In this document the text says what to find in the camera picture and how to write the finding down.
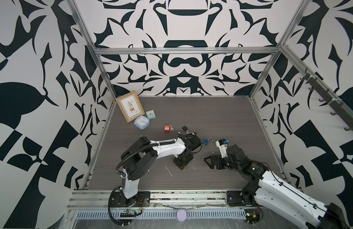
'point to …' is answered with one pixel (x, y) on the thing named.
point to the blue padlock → (205, 141)
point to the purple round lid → (181, 215)
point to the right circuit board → (252, 215)
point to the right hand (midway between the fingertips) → (210, 159)
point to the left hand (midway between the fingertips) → (190, 162)
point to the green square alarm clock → (150, 114)
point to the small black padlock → (185, 128)
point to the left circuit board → (129, 213)
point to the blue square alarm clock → (142, 122)
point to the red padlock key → (171, 128)
